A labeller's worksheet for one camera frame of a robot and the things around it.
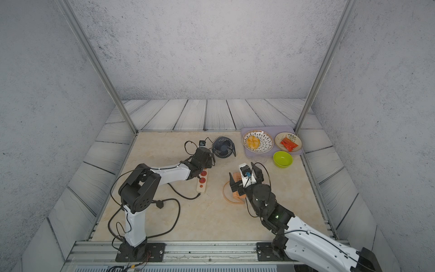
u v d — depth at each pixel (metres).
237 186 0.64
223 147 1.00
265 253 0.73
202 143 0.87
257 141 1.11
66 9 0.70
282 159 1.03
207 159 0.81
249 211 0.84
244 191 0.68
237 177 0.69
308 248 0.48
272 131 1.22
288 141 1.12
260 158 1.05
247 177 0.59
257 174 0.68
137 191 0.52
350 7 0.70
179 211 0.85
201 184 0.93
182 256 0.73
